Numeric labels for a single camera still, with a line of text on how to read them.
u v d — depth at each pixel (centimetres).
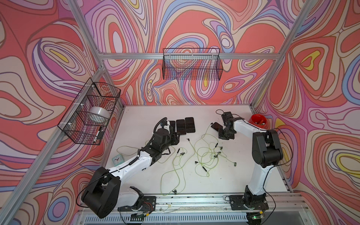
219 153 91
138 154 56
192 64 96
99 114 72
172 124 104
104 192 41
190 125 107
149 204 72
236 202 73
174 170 85
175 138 74
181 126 108
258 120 96
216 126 104
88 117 70
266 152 52
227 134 84
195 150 93
